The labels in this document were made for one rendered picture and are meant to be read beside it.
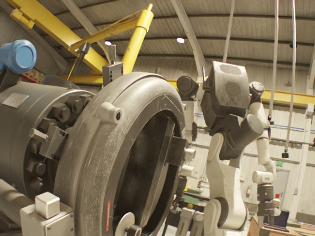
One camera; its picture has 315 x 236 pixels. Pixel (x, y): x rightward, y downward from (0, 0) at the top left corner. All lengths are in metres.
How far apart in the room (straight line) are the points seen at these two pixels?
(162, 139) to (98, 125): 0.28
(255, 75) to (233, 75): 11.83
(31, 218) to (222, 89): 1.03
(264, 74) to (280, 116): 2.49
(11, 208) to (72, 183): 0.18
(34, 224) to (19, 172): 0.38
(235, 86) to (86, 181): 0.94
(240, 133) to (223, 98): 0.22
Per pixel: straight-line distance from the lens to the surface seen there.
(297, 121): 12.16
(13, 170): 0.92
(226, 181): 1.09
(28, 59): 1.21
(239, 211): 1.06
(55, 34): 13.40
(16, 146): 0.88
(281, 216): 1.67
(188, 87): 1.32
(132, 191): 0.80
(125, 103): 0.60
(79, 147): 0.55
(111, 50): 0.72
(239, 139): 1.10
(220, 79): 1.26
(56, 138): 0.58
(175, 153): 0.83
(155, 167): 0.77
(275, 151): 11.67
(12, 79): 1.25
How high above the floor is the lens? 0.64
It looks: 14 degrees up
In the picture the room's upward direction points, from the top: 17 degrees clockwise
